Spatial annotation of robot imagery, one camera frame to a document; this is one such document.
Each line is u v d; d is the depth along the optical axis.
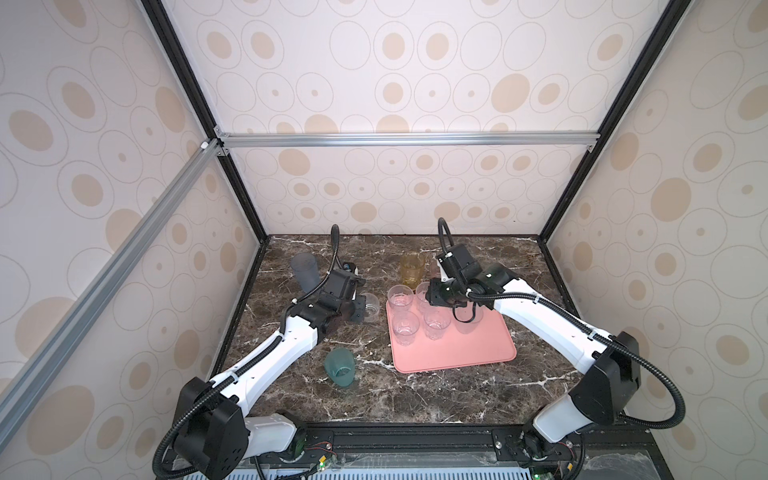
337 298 0.61
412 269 0.98
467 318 0.64
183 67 0.75
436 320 0.95
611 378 0.42
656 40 0.72
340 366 0.86
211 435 0.40
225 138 0.90
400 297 0.98
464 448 0.75
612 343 0.44
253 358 0.46
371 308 0.88
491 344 0.90
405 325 0.92
